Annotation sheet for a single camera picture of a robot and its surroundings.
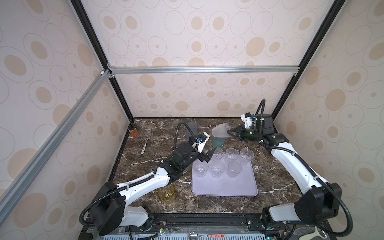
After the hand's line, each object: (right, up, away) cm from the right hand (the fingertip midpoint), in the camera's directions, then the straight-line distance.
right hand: (228, 130), depth 78 cm
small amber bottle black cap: (-60, 0, +25) cm, 65 cm away
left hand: (-8, -5, -6) cm, 11 cm away
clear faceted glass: (-13, -24, +15) cm, 31 cm away
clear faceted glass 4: (+16, -15, +17) cm, 28 cm away
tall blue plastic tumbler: (-18, +3, +35) cm, 40 cm away
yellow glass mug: (-33, -34, +4) cm, 47 cm away
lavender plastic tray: (+11, -31, +7) cm, 34 cm away
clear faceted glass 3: (+7, -16, +17) cm, 24 cm away
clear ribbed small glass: (-4, -22, +12) cm, 26 cm away
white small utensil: (-53, -12, +24) cm, 59 cm away
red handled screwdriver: (-8, -49, -9) cm, 50 cm away
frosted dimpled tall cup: (-4, 0, -5) cm, 6 cm away
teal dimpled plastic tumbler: (-2, -7, +17) cm, 19 cm away
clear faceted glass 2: (-3, -14, +17) cm, 22 cm away
